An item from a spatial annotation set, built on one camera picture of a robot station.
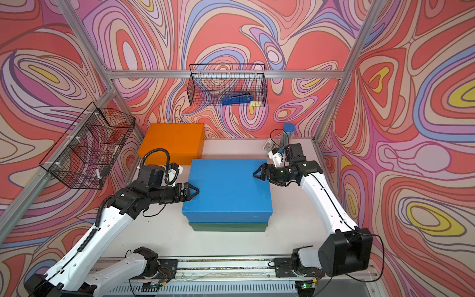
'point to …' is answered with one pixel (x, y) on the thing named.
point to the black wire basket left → (86, 154)
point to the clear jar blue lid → (287, 135)
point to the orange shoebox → (182, 142)
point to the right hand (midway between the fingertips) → (261, 182)
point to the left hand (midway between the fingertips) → (195, 193)
